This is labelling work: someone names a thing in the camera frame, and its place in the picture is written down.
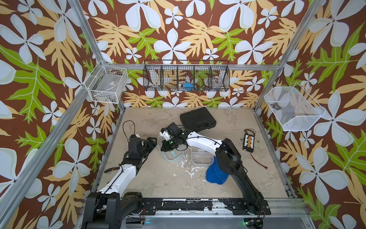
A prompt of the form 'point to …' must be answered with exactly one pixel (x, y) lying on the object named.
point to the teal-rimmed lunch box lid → (173, 155)
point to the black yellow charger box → (249, 143)
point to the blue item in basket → (188, 86)
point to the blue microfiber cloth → (214, 174)
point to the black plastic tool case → (197, 119)
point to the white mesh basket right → (299, 112)
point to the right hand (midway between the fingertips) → (160, 148)
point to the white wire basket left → (107, 84)
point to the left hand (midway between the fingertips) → (155, 139)
